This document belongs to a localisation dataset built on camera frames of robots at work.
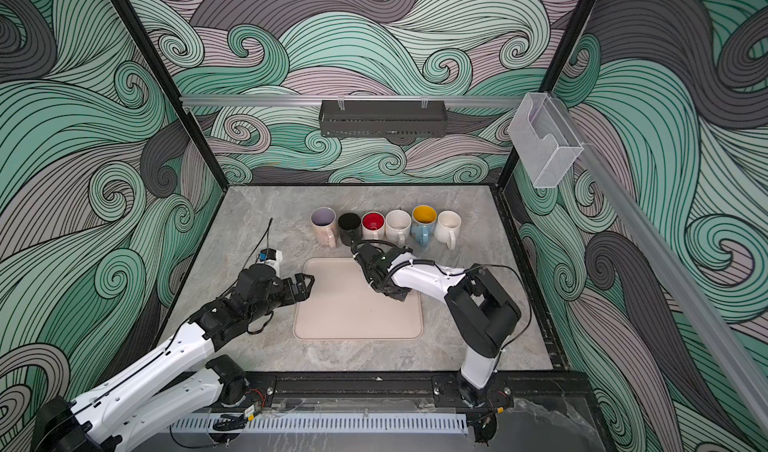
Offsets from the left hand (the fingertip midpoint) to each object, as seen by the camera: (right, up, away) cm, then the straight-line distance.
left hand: (304, 279), depth 79 cm
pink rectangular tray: (+9, -11, +14) cm, 20 cm away
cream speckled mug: (+27, +13, +22) cm, 37 cm away
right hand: (+23, -5, +10) cm, 26 cm away
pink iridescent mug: (+3, +15, +16) cm, 22 cm away
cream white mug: (+19, +13, +26) cm, 34 cm away
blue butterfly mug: (+35, +15, +18) cm, 43 cm away
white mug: (+44, +13, +21) cm, 50 cm away
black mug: (+11, +12, +22) cm, 28 cm away
